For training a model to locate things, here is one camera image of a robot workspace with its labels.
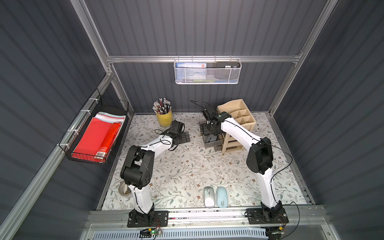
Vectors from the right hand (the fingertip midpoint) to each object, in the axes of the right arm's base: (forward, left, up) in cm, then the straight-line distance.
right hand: (206, 131), depth 94 cm
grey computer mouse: (-34, -1, -11) cm, 35 cm away
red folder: (-18, +54, +16) cm, 59 cm away
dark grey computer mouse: (-4, -3, -1) cm, 5 cm away
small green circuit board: (-52, +29, -12) cm, 61 cm away
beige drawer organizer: (+4, -18, +15) cm, 23 cm away
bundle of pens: (+16, +29, +7) cm, 34 cm away
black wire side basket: (+2, +60, +20) cm, 63 cm away
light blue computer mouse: (-37, -7, -9) cm, 38 cm away
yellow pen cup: (+12, +29, -3) cm, 31 cm away
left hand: (-2, +15, -5) cm, 16 cm away
